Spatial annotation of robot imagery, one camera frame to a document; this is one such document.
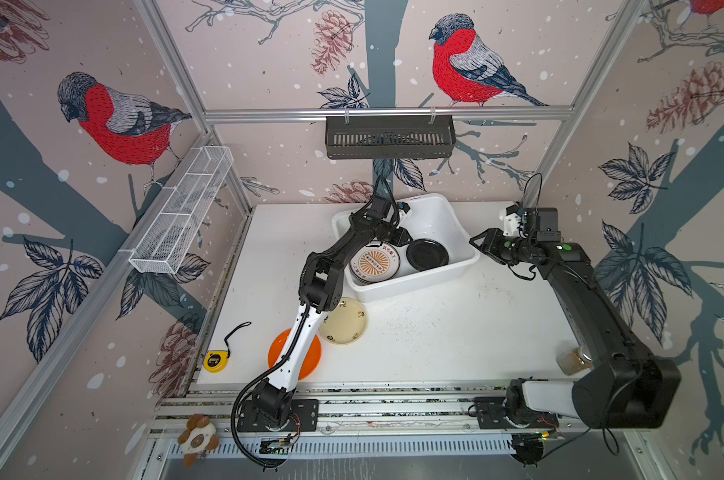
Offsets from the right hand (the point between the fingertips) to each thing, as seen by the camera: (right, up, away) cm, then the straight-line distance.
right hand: (473, 244), depth 79 cm
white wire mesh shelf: (-79, +2, -7) cm, 79 cm away
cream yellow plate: (-35, -25, +11) cm, 45 cm away
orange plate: (-45, -33, +3) cm, 56 cm away
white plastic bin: (-4, +9, +28) cm, 29 cm away
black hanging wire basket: (-21, +37, +25) cm, 49 cm away
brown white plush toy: (-68, -45, -11) cm, 82 cm away
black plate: (-8, -5, +25) cm, 27 cm away
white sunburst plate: (-27, -8, +21) cm, 35 cm away
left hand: (-14, +1, +23) cm, 27 cm away
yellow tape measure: (-71, -33, +2) cm, 78 cm away
